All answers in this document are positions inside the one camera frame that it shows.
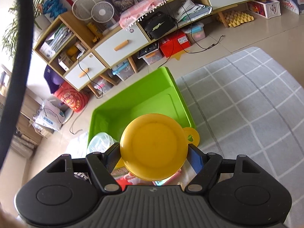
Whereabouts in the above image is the yellow plastic bowl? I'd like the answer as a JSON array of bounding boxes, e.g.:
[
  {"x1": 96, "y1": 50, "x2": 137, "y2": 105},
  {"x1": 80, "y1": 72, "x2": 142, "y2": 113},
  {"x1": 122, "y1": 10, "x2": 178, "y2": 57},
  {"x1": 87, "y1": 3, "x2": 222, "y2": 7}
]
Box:
[{"x1": 120, "y1": 113, "x2": 200, "y2": 181}]

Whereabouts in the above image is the yellow egg tray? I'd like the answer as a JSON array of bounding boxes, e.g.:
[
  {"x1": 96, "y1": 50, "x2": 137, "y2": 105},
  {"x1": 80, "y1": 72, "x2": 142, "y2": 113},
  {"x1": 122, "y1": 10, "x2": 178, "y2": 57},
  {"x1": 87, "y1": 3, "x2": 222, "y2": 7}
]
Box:
[{"x1": 216, "y1": 10, "x2": 255, "y2": 28}]

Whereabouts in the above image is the red printed bucket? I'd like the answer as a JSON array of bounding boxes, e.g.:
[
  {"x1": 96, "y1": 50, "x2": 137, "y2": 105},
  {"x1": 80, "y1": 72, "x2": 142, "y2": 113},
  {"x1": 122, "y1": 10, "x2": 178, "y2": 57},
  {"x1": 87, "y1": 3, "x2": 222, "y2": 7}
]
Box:
[{"x1": 54, "y1": 82, "x2": 89, "y2": 113}]

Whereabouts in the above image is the white blue shopping bag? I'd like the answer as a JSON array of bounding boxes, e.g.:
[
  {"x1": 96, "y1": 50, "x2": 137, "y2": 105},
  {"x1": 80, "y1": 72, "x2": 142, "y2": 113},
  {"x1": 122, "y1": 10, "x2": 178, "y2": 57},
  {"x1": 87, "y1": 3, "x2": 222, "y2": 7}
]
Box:
[{"x1": 33, "y1": 99, "x2": 65, "y2": 131}]

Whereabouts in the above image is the grey checked table cloth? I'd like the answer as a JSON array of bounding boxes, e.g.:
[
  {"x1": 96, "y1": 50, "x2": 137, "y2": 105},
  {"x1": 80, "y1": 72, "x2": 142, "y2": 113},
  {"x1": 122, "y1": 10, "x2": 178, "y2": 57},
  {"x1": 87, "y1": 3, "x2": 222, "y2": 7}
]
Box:
[{"x1": 176, "y1": 47, "x2": 303, "y2": 227}]

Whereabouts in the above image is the pink small toy box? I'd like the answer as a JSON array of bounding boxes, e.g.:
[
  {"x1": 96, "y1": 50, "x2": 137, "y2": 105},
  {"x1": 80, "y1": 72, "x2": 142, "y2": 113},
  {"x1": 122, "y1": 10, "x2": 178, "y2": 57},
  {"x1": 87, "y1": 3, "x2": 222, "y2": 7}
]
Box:
[{"x1": 152, "y1": 169, "x2": 181, "y2": 186}]

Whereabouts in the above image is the white desk fan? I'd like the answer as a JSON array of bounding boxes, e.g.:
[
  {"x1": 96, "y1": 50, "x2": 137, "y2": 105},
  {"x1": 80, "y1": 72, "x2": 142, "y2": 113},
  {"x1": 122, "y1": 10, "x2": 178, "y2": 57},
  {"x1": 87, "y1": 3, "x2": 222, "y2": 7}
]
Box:
[{"x1": 91, "y1": 1, "x2": 114, "y2": 23}]

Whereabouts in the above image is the black case on shelf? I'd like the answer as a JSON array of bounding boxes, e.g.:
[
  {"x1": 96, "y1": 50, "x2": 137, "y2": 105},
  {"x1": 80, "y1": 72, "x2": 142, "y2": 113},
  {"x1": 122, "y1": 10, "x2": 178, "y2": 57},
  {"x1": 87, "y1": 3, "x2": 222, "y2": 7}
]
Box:
[{"x1": 144, "y1": 12, "x2": 175, "y2": 39}]

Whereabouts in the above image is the pink pig toy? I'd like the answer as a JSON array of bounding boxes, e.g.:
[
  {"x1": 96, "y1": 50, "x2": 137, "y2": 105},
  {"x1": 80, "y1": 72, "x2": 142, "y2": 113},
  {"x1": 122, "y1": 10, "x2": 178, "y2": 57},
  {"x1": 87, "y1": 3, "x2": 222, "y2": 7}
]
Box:
[{"x1": 116, "y1": 173, "x2": 141, "y2": 190}]

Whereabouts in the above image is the green plastic storage bin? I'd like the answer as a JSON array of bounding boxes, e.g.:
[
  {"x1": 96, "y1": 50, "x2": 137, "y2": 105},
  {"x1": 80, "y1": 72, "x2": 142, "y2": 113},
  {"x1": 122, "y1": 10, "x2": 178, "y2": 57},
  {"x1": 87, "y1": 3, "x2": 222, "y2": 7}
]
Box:
[{"x1": 88, "y1": 67, "x2": 196, "y2": 142}]

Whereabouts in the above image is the red cardboard box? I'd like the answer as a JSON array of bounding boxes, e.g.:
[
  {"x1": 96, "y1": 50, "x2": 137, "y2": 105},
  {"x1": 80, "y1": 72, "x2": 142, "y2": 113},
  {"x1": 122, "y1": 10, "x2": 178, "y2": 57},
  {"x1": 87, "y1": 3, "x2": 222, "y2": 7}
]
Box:
[{"x1": 159, "y1": 31, "x2": 191, "y2": 58}]

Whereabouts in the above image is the wooden cabinet with white drawers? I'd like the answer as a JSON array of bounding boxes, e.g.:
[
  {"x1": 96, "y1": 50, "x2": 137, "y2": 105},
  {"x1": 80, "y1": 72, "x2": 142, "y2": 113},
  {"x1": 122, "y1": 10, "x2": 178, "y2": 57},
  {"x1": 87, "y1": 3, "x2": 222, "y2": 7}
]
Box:
[{"x1": 33, "y1": 0, "x2": 255, "y2": 93}]

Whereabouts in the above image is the white red toy box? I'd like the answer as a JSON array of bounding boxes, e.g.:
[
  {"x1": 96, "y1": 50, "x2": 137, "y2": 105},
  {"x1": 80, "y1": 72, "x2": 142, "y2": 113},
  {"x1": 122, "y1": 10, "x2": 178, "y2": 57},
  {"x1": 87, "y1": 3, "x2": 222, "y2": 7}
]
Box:
[{"x1": 246, "y1": 0, "x2": 281, "y2": 19}]

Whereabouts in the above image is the pink lace cloth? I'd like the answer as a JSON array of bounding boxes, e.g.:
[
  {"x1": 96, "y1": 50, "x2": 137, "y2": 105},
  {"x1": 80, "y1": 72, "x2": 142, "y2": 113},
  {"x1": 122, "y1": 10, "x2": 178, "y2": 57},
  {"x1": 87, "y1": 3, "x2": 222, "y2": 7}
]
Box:
[{"x1": 118, "y1": 0, "x2": 226, "y2": 30}]

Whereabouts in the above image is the black cable on floor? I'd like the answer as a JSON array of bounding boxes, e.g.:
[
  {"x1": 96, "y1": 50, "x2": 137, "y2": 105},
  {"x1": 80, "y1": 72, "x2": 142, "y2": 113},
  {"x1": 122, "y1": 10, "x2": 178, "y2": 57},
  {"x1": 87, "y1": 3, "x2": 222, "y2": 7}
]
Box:
[{"x1": 69, "y1": 106, "x2": 86, "y2": 135}]

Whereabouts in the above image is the clear box with blue lid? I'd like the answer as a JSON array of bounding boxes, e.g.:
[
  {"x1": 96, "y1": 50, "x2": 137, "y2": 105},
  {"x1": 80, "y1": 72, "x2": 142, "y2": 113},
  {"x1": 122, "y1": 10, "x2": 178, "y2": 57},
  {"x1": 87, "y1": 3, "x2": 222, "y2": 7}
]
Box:
[{"x1": 112, "y1": 59, "x2": 135, "y2": 81}]

